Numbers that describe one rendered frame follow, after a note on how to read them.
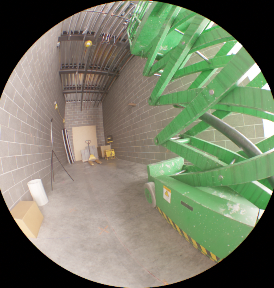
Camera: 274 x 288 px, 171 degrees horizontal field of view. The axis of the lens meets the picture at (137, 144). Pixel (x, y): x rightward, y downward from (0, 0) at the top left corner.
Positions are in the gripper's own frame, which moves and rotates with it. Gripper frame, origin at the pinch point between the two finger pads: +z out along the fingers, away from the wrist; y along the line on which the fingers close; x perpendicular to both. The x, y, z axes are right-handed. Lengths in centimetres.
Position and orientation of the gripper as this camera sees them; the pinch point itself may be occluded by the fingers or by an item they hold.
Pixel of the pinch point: (123, 28)
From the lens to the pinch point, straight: 328.9
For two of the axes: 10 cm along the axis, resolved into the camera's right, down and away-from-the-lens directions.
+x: 0.2, 8.7, -5.0
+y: -9.6, -1.1, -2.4
